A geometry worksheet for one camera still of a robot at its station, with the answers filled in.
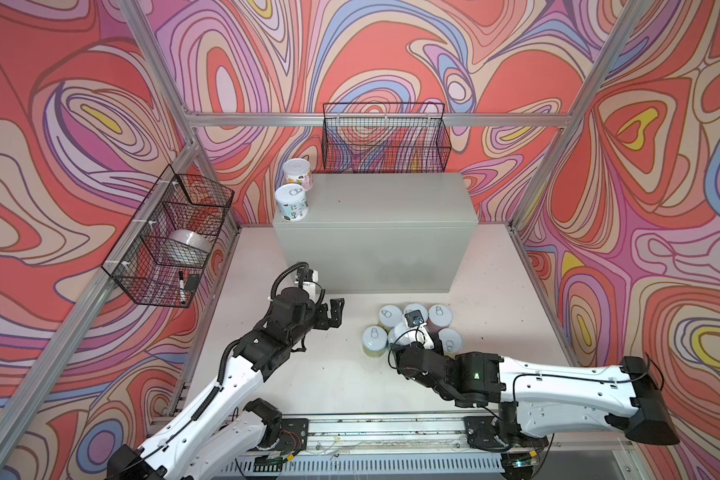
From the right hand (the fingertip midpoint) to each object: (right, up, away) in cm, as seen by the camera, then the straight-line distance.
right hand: (407, 347), depth 74 cm
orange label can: (+6, +7, +17) cm, 20 cm away
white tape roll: (-53, +25, -3) cm, 59 cm away
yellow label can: (-8, -2, +10) cm, 13 cm away
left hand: (-19, +12, +3) cm, 23 cm away
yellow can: (+14, -1, +10) cm, 17 cm away
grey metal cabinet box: (-4, +31, +36) cm, 48 cm away
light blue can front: (-3, +8, -16) cm, 18 cm away
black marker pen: (-56, +15, -2) cm, 58 cm away
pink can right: (+12, +5, +15) cm, 20 cm away
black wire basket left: (-63, +22, -6) cm, 67 cm away
